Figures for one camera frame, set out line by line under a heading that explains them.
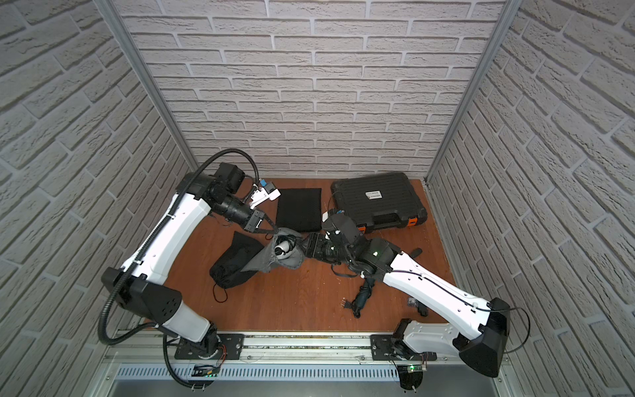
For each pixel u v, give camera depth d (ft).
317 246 1.96
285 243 2.41
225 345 2.40
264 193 2.11
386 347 2.43
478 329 1.27
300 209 3.51
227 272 2.66
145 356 2.38
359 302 2.66
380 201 3.38
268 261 2.20
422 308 2.64
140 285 1.33
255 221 1.99
